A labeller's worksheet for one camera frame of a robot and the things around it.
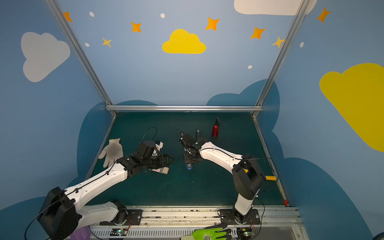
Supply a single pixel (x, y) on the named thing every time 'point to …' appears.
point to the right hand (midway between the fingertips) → (190, 157)
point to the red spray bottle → (215, 129)
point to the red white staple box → (163, 170)
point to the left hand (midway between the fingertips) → (173, 161)
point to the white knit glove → (113, 152)
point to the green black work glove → (214, 232)
